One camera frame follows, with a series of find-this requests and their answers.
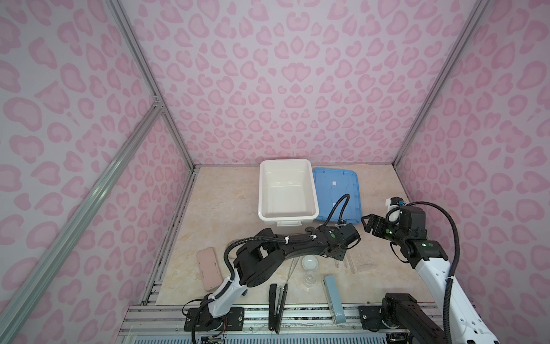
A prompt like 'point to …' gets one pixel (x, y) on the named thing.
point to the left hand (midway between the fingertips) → (340, 248)
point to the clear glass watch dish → (309, 262)
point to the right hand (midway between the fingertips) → (371, 219)
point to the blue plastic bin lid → (331, 184)
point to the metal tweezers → (292, 267)
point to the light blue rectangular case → (333, 300)
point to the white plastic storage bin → (287, 195)
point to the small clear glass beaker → (310, 278)
